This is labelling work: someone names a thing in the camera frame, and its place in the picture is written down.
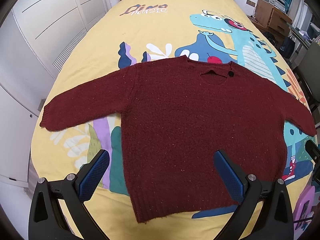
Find dark red knit sweater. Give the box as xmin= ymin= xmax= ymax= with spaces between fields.
xmin=40 ymin=56 xmax=316 ymax=223

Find pink purple toy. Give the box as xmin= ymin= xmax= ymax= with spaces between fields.
xmin=293 ymin=185 xmax=315 ymax=232

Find wooden nightstand drawers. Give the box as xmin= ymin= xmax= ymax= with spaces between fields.
xmin=254 ymin=0 xmax=292 ymax=36

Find white wardrobe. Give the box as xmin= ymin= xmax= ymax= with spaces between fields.
xmin=1 ymin=0 xmax=110 ymax=187

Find grey-green chair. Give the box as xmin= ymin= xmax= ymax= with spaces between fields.
xmin=293 ymin=42 xmax=320 ymax=112

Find dark blue bag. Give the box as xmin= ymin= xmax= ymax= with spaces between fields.
xmin=279 ymin=36 xmax=295 ymax=59

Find yellow dinosaur bed sheet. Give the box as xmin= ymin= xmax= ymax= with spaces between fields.
xmin=30 ymin=0 xmax=320 ymax=240

